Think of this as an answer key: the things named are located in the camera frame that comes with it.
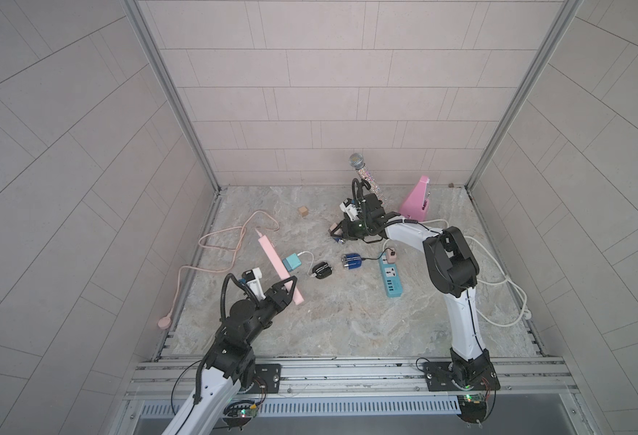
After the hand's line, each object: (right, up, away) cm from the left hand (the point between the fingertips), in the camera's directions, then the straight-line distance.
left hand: (298, 281), depth 77 cm
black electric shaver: (+6, +1, +11) cm, 12 cm away
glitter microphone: (+18, +36, +10) cm, 42 cm away
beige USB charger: (+10, +15, +16) cm, 24 cm away
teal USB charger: (-2, +6, -2) cm, 6 cm away
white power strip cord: (+71, -4, +16) cm, 73 cm away
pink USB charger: (+29, +5, +10) cm, 31 cm away
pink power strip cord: (-41, -14, +5) cm, 44 cm away
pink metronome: (+41, +23, +23) cm, 52 cm away
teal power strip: (+30, -4, +9) cm, 31 cm away
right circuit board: (+45, -29, -10) cm, 55 cm away
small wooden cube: (-2, +20, +29) cm, 35 cm away
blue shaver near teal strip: (+16, +3, +14) cm, 22 cm away
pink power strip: (-5, +5, -2) cm, 7 cm away
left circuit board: (-13, -29, -12) cm, 34 cm away
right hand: (+11, +12, +19) cm, 25 cm away
